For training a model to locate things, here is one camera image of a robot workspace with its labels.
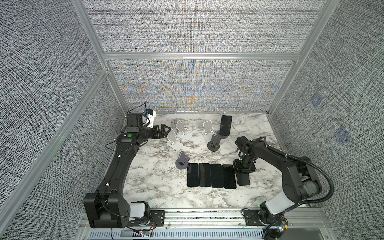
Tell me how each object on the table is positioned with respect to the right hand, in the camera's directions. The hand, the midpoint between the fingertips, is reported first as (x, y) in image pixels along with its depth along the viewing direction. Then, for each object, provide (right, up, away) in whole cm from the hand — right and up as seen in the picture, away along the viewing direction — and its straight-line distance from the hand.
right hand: (240, 171), depth 87 cm
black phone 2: (-6, +27, +10) cm, 30 cm away
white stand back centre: (-18, +22, +15) cm, 32 cm away
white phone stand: (-35, +21, +13) cm, 43 cm away
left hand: (-43, +25, -8) cm, 51 cm away
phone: (-6, -6, +1) cm, 8 cm away
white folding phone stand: (-40, +16, +9) cm, 44 cm away
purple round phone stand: (-34, +5, 0) cm, 34 cm away
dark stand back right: (-8, +19, +15) cm, 26 cm away
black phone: (+1, -4, -3) cm, 5 cm away
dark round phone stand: (-14, +15, +8) cm, 22 cm away
